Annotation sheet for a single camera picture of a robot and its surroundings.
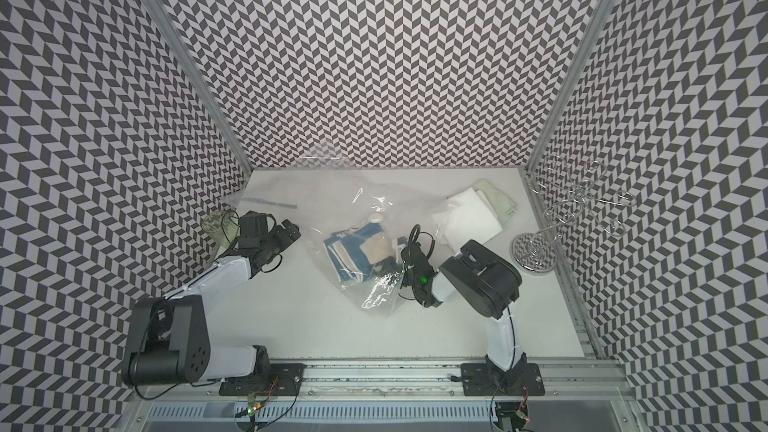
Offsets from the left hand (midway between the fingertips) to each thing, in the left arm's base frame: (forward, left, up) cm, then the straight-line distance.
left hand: (290, 235), depth 92 cm
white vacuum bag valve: (+8, -26, -2) cm, 27 cm away
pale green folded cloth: (+15, -70, -4) cm, 72 cm away
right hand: (-9, -25, -7) cm, 27 cm away
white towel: (+8, -57, -1) cm, 58 cm away
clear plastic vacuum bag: (+6, -19, -4) cm, 21 cm away
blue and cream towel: (-4, -19, -5) cm, 20 cm away
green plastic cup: (+9, +28, -8) cm, 30 cm away
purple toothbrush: (+16, +12, -4) cm, 21 cm away
